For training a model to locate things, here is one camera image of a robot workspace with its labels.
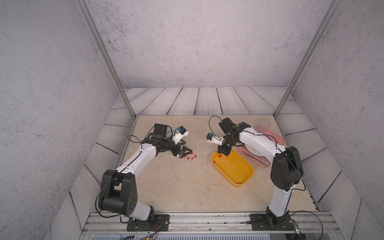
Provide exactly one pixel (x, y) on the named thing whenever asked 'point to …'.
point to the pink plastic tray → (270, 134)
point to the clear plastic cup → (264, 125)
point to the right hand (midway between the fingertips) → (220, 150)
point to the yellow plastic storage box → (234, 167)
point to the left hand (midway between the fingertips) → (188, 146)
